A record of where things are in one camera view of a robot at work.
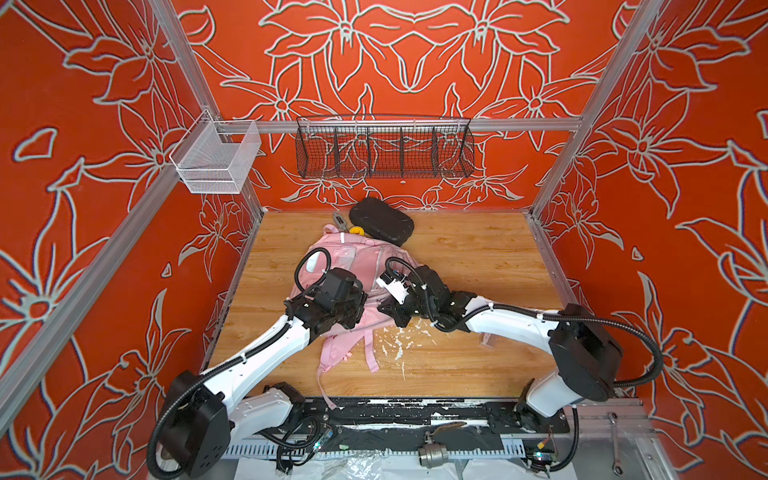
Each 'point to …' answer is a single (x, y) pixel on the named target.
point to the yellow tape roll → (357, 230)
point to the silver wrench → (617, 468)
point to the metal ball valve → (432, 455)
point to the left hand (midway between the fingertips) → (372, 293)
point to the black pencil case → (382, 220)
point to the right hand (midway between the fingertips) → (374, 307)
